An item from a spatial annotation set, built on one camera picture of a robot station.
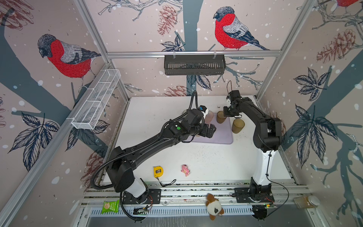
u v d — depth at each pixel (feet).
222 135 3.28
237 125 3.19
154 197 2.40
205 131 2.15
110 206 2.29
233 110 2.76
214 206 2.23
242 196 2.39
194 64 3.40
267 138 1.81
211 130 2.18
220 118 3.27
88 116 2.34
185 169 2.64
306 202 2.14
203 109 2.20
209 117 3.40
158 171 2.61
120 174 1.31
